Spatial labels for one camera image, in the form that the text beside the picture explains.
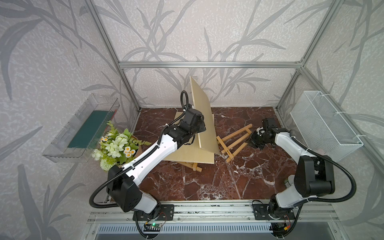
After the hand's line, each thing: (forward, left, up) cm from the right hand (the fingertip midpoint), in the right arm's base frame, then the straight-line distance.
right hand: (244, 140), depth 90 cm
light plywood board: (+5, +22, -7) cm, 24 cm away
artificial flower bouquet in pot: (-16, +63, +21) cm, 68 cm away
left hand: (+1, +25, +17) cm, 30 cm away
